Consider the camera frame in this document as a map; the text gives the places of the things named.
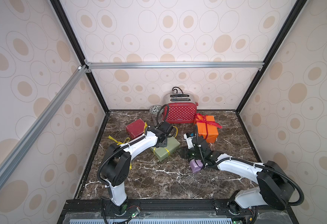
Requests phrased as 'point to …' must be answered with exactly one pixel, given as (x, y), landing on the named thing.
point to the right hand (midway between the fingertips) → (184, 147)
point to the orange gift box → (213, 132)
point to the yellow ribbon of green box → (145, 125)
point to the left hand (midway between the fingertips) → (164, 141)
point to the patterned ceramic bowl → (156, 109)
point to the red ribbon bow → (202, 119)
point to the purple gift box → (196, 165)
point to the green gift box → (161, 153)
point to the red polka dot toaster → (181, 108)
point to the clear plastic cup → (159, 118)
